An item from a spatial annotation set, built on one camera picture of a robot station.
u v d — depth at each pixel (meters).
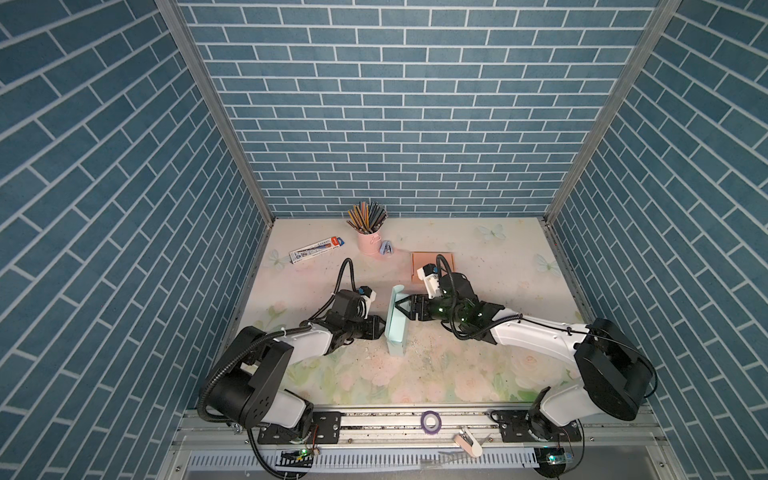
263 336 0.47
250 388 0.43
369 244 1.05
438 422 0.74
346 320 0.72
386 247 1.08
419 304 0.72
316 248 1.08
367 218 1.05
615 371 0.44
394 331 0.80
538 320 0.54
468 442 0.70
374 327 0.79
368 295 0.84
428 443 0.72
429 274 0.76
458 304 0.65
